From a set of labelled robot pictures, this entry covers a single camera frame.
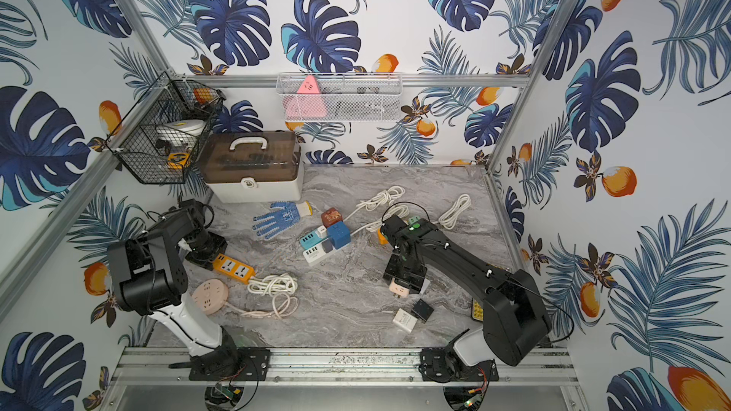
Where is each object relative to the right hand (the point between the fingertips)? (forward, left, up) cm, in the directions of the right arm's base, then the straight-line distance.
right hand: (395, 284), depth 80 cm
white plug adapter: (-8, -3, -6) cm, 10 cm away
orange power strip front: (+6, +49, -4) cm, 50 cm away
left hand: (+11, +57, -4) cm, 58 cm away
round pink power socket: (-2, +55, -5) cm, 55 cm away
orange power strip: (+19, +3, -6) cm, 20 cm away
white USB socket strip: (+12, +25, -5) cm, 28 cm away
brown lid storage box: (+34, +46, +13) cm, 59 cm away
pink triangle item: (+46, +29, +28) cm, 61 cm away
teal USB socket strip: (+17, +27, -4) cm, 32 cm away
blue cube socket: (+16, +17, +1) cm, 23 cm away
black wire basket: (+35, +73, +23) cm, 84 cm away
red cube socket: (+23, +20, +1) cm, 31 cm away
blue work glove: (+26, +42, -7) cm, 49 cm away
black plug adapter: (-5, -8, -6) cm, 11 cm away
